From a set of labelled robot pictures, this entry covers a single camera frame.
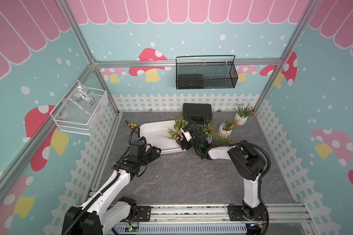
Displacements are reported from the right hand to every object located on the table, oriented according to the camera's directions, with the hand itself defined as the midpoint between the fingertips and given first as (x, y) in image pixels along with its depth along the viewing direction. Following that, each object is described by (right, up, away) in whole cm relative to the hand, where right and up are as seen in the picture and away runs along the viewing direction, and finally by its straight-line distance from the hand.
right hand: (181, 136), depth 96 cm
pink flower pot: (+17, +5, -6) cm, 19 cm away
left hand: (-13, -9, -13) cm, 20 cm away
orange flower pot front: (0, +9, 0) cm, 9 cm away
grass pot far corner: (+45, +17, +9) cm, 49 cm away
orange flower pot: (+25, -1, -8) cm, 26 cm away
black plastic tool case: (+13, +17, +16) cm, 27 cm away
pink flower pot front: (-4, +2, -8) cm, 9 cm away
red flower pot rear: (+30, +6, +1) cm, 30 cm away
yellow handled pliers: (-39, +8, +15) cm, 42 cm away
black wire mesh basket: (+16, +42, -2) cm, 45 cm away
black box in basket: (+5, +34, -8) cm, 36 cm away
